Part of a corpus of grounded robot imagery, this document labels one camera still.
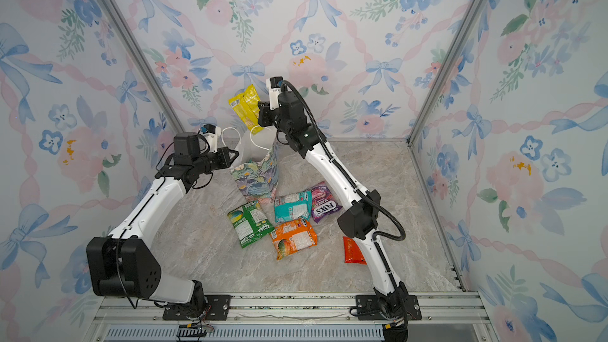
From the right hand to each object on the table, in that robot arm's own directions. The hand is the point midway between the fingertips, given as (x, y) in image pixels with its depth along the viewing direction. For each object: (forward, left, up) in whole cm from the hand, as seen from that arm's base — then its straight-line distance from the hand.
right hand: (257, 101), depth 77 cm
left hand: (-9, +8, -14) cm, 18 cm away
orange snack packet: (-30, -11, -37) cm, 49 cm away
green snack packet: (-25, +6, -37) cm, 45 cm away
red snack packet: (-34, -32, -40) cm, 62 cm away
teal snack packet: (-18, -10, -36) cm, 42 cm away
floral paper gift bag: (-15, +2, -17) cm, 23 cm away
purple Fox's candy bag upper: (-15, -22, -37) cm, 46 cm away
